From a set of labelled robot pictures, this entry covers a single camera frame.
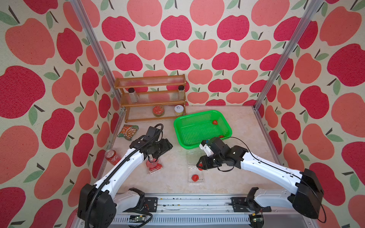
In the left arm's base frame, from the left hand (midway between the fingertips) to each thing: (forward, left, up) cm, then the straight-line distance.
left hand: (170, 150), depth 80 cm
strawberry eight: (-8, -17, 0) cm, 19 cm away
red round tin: (+41, +13, -9) cm, 44 cm away
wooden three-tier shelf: (+49, +16, -3) cm, 52 cm away
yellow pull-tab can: (+40, -4, -7) cm, 41 cm away
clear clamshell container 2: (+2, -14, -13) cm, 19 cm away
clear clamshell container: (-5, +11, -13) cm, 17 cm away
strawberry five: (+29, -32, -11) cm, 45 cm away
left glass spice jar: (+39, +28, +8) cm, 49 cm away
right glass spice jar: (+42, -6, +9) cm, 43 cm away
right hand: (-9, -16, -3) cm, 19 cm away
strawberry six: (-11, -14, -12) cm, 22 cm away
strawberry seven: (+16, -35, -10) cm, 40 cm away
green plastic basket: (+23, -12, -13) cm, 29 cm away
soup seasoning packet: (+22, +33, -12) cm, 41 cm away
